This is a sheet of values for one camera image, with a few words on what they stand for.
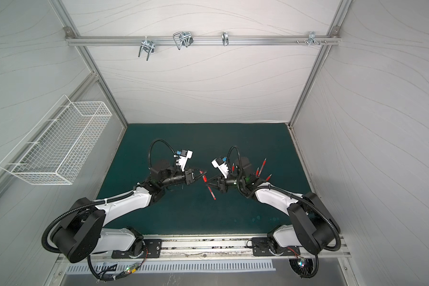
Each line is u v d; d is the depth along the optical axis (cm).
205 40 79
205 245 75
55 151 68
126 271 67
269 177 93
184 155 72
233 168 69
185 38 77
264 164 101
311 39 77
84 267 70
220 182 71
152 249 73
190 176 71
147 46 79
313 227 43
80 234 41
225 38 78
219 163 72
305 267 72
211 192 77
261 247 73
